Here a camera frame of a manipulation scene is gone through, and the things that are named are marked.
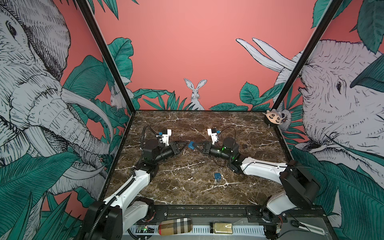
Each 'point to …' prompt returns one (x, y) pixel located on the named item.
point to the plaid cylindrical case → (175, 226)
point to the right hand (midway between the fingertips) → (191, 146)
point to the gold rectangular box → (223, 228)
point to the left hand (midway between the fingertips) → (187, 142)
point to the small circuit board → (145, 229)
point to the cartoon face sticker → (273, 116)
